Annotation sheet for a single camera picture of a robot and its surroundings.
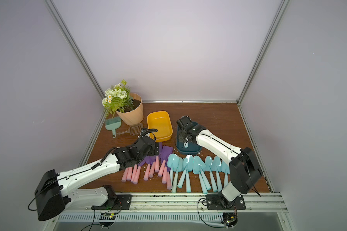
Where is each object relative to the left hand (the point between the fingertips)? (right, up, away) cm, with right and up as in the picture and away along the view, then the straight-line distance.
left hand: (155, 144), depth 81 cm
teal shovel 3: (+15, -21, -3) cm, 26 cm away
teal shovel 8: (+37, -15, +3) cm, 40 cm away
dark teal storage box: (+20, -3, +3) cm, 21 cm away
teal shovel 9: (+42, -16, +3) cm, 45 cm away
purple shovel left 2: (-10, -18, -1) cm, 21 cm away
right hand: (+17, +7, +5) cm, 19 cm away
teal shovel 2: (+14, -15, +3) cm, 21 cm away
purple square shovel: (-2, -16, -1) cm, 16 cm away
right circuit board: (+39, -35, -11) cm, 53 cm away
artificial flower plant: (-23, +27, +3) cm, 35 cm away
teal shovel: (+10, -13, +4) cm, 17 cm away
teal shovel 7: (+32, -13, +3) cm, 34 cm away
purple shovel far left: (-17, -17, -1) cm, 24 cm away
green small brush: (-36, +10, +26) cm, 46 cm away
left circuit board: (-23, -35, -9) cm, 43 cm away
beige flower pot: (-16, +16, +15) cm, 27 cm away
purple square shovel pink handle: (+1, -10, +7) cm, 12 cm away
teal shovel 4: (+20, -15, +4) cm, 25 cm away
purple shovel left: (-15, -17, -1) cm, 22 cm away
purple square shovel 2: (+5, -8, +13) cm, 17 cm away
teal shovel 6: (+28, -15, +3) cm, 32 cm away
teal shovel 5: (+26, -14, +4) cm, 30 cm away
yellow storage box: (0, +12, +26) cm, 29 cm away
